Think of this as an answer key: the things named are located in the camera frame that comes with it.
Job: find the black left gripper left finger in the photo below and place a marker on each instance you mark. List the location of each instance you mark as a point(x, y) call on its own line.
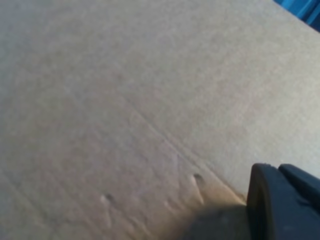
point(276, 210)

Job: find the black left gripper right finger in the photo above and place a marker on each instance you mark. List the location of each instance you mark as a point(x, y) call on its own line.
point(299, 178)

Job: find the blue object in background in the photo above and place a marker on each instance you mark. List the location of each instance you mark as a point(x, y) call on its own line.
point(307, 11)

